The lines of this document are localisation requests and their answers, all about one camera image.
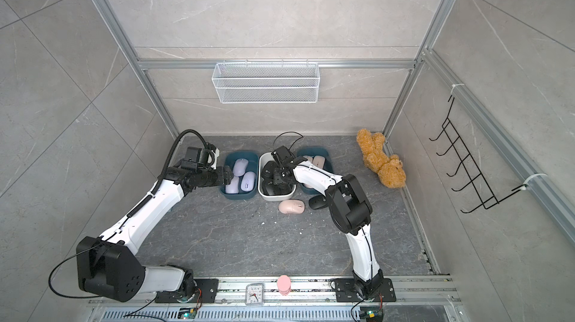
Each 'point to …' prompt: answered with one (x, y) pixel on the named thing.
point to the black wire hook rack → (479, 182)
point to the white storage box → (263, 158)
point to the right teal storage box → (315, 151)
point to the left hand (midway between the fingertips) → (227, 172)
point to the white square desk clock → (254, 294)
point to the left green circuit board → (187, 314)
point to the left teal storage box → (251, 156)
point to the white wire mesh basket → (265, 82)
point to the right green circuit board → (371, 314)
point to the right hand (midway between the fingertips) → (284, 177)
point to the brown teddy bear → (390, 169)
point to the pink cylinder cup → (284, 284)
